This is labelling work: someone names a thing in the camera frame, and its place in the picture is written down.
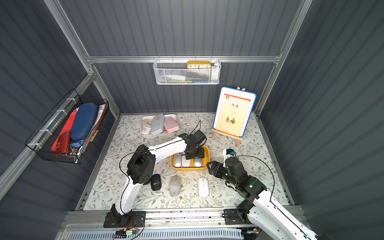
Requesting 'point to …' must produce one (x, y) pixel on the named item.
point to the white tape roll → (146, 124)
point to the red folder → (61, 144)
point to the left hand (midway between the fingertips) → (202, 158)
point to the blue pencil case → (84, 120)
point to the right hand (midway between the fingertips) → (214, 164)
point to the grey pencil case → (157, 124)
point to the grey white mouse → (175, 185)
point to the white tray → (173, 115)
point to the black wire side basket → (41, 142)
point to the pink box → (170, 125)
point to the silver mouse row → (177, 160)
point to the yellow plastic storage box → (205, 162)
